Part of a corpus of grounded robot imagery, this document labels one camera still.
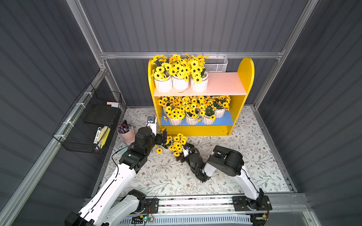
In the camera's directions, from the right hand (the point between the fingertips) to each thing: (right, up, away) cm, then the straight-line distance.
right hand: (181, 146), depth 93 cm
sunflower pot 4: (+7, +25, -12) cm, 28 cm away
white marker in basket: (-41, +10, -23) cm, 49 cm away
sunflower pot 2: (-10, +1, -5) cm, 11 cm away
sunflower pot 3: (-4, +24, -11) cm, 27 cm away
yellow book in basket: (-34, +11, -31) cm, 47 cm away
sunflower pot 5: (+25, +28, -8) cm, 38 cm away
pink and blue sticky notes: (-41, +27, -9) cm, 50 cm away
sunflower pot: (-1, +6, -12) cm, 13 cm away
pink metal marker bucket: (-36, +10, -1) cm, 37 cm away
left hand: (-13, +13, -19) cm, 26 cm away
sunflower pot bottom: (+17, +23, -5) cm, 29 cm away
